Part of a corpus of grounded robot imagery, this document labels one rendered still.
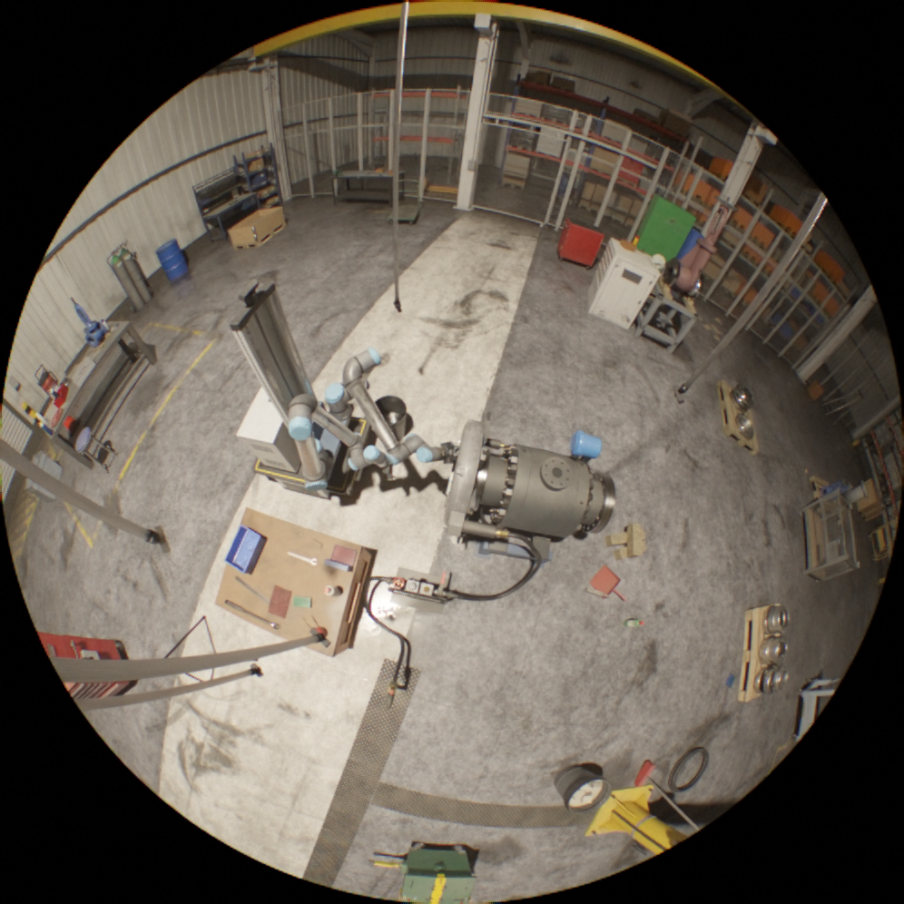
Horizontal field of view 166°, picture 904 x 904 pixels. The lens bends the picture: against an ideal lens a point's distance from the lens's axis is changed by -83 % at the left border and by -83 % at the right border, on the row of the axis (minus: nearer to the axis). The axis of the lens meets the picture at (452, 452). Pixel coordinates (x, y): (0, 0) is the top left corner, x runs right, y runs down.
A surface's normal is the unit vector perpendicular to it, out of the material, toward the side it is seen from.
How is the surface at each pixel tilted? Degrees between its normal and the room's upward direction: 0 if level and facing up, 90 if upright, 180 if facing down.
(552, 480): 0
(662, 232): 90
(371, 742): 0
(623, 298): 90
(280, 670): 0
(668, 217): 90
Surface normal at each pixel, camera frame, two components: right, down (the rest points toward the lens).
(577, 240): -0.14, 0.87
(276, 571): 0.09, -0.47
